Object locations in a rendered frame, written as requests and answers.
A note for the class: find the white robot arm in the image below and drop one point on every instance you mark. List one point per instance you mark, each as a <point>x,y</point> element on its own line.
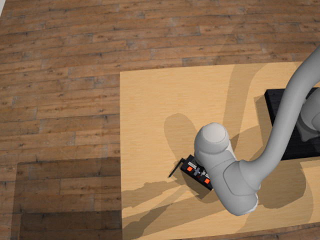
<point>237,182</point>

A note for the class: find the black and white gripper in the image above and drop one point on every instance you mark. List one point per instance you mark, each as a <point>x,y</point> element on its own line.
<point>199,171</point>

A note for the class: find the black power strip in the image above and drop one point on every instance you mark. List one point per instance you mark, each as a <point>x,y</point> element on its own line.
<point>188,166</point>

